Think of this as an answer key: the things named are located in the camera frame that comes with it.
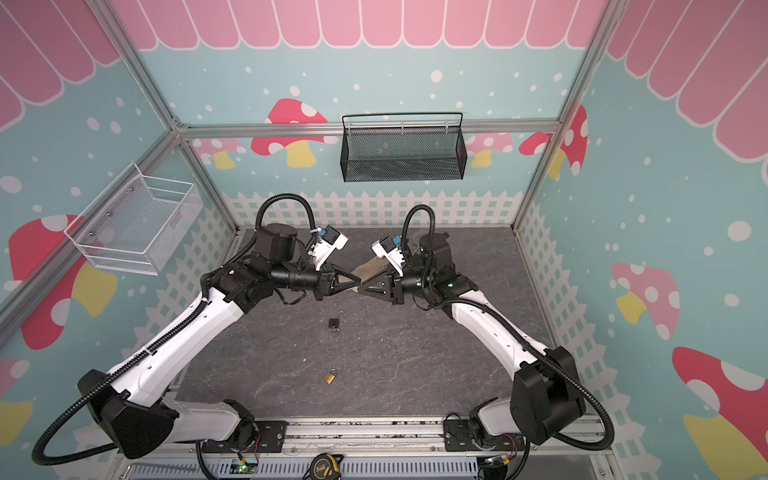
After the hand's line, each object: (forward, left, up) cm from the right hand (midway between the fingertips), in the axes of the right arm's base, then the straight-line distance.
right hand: (361, 291), depth 68 cm
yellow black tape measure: (-31, +9, -26) cm, 41 cm away
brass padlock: (-11, +11, -28) cm, 32 cm away
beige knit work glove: (+28, +2, -29) cm, 41 cm away
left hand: (0, +1, +2) cm, 2 cm away
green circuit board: (-31, +30, -31) cm, 53 cm away
